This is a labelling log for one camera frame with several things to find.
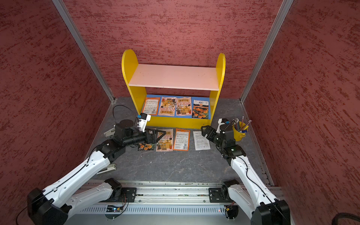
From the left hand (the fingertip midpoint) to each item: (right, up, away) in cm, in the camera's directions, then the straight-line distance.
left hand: (160, 135), depth 72 cm
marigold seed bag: (+24, +14, +23) cm, 36 cm away
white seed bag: (+25, -9, +23) cm, 35 cm away
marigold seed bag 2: (-13, -11, +20) cm, 27 cm away
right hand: (+25, 0, +10) cm, 27 cm away
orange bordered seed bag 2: (+11, -8, +25) cm, 28 cm away
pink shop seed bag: (+1, +16, +25) cm, 30 cm away
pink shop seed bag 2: (0, -10, +22) cm, 24 cm away
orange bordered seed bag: (-11, +16, +26) cm, 32 cm away
